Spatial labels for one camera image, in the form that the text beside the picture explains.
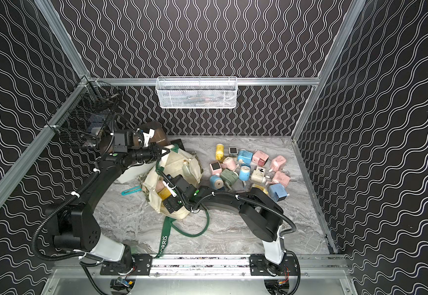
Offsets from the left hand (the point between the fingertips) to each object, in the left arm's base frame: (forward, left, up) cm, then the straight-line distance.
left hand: (168, 147), depth 80 cm
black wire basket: (+17, +47, 0) cm, 50 cm away
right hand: (-14, -2, -19) cm, 24 cm away
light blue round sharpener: (+3, -36, -21) cm, 42 cm away
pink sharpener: (+2, -55, -21) cm, 59 cm away
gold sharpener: (-10, +4, -24) cm, 26 cm away
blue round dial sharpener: (-5, -22, -18) cm, 29 cm away
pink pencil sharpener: (+8, -28, -19) cm, 34 cm away
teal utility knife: (-9, +23, -27) cm, 37 cm away
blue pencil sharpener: (+15, -37, -21) cm, 45 cm away
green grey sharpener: (0, -28, -21) cm, 35 cm away
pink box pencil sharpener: (+14, -45, -21) cm, 52 cm away
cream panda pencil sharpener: (+3, -44, -22) cm, 49 cm away
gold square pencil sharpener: (+16, -30, -19) cm, 39 cm away
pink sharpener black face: (+5, -21, -20) cm, 29 cm away
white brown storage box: (+3, +5, +5) cm, 7 cm away
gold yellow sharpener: (-4, -45, -22) cm, 50 cm away
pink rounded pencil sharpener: (+10, -54, -20) cm, 59 cm away
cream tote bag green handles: (+6, +2, -18) cm, 19 cm away
